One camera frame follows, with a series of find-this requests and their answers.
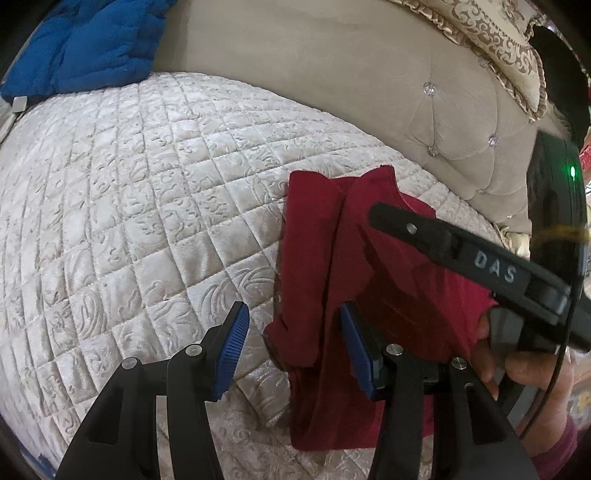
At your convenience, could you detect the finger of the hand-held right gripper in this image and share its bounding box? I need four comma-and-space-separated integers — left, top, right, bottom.
369, 202, 573, 324

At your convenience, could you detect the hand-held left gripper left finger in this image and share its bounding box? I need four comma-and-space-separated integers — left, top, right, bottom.
55, 301, 251, 480

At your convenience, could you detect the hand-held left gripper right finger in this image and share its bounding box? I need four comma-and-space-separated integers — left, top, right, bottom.
340, 302, 539, 480

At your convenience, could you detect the red sweater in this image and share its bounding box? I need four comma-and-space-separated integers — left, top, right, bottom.
263, 167, 499, 452

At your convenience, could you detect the person's right forearm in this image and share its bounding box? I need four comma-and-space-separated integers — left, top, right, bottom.
526, 413, 583, 462

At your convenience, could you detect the person's right hand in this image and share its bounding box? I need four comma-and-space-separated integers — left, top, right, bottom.
475, 314, 577, 457

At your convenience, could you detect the cream crumpled cloth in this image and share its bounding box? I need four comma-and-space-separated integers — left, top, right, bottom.
496, 226, 532, 259

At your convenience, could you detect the ornate fringed beige pillow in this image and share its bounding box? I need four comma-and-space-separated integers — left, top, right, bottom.
392, 0, 550, 123

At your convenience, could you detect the cream quilted sofa cover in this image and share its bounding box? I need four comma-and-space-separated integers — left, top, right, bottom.
0, 71, 509, 480

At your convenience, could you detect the beige tufted sofa backrest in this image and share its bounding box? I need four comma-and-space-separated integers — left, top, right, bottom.
152, 0, 571, 232

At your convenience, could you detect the blue padded cushion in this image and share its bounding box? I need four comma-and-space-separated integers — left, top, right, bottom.
0, 0, 178, 106

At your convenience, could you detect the thin black cable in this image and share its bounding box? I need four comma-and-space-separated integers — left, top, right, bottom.
519, 240, 591, 437

